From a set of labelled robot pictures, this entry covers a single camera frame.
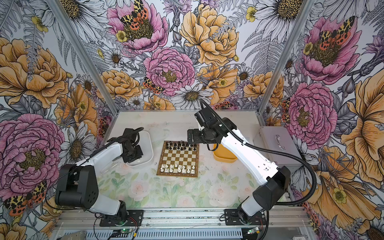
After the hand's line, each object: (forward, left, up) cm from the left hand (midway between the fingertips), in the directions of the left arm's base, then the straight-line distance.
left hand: (137, 161), depth 89 cm
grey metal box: (+6, -80, +13) cm, 81 cm away
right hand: (0, -35, +19) cm, 40 cm away
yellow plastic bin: (+6, -52, -4) cm, 52 cm away
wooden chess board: (+3, -24, -4) cm, 24 cm away
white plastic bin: (+14, -2, -2) cm, 14 cm away
